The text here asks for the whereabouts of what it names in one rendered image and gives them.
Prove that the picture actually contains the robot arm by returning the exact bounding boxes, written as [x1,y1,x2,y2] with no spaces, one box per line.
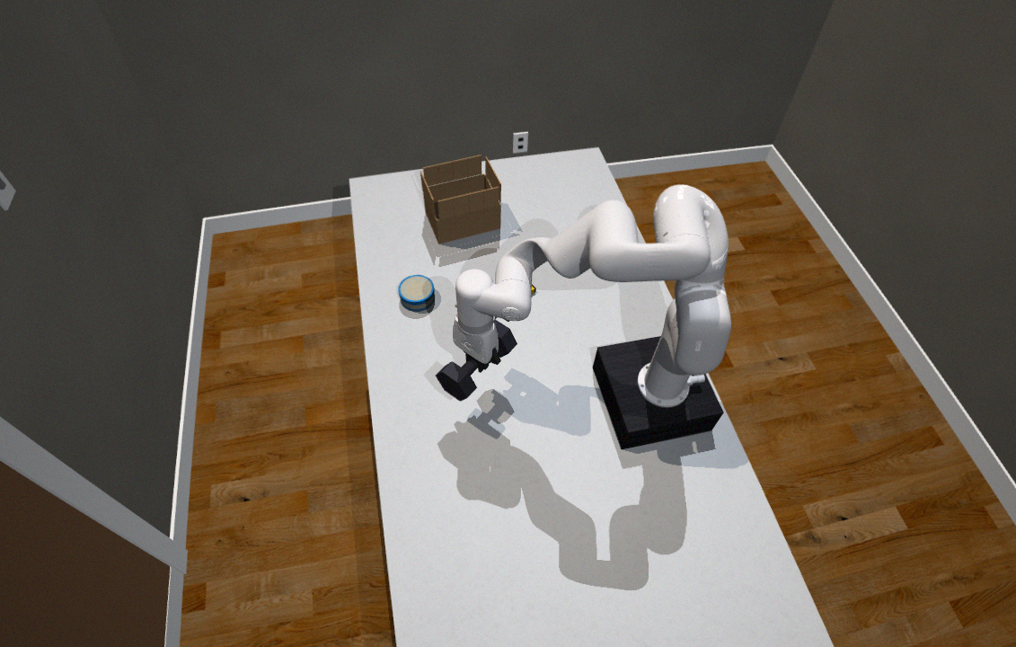
[455,185,731,407]

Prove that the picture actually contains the round grey tin with blue lid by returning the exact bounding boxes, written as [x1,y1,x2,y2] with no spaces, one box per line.
[398,275,435,312]

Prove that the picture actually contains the brown cardboard box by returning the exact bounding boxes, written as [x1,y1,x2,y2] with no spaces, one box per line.
[420,156,501,244]

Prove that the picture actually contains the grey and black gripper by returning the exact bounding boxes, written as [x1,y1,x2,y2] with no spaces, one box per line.
[453,315,500,372]

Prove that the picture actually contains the black hex dumbbell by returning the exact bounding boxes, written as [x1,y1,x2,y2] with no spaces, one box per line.
[436,320,517,401]

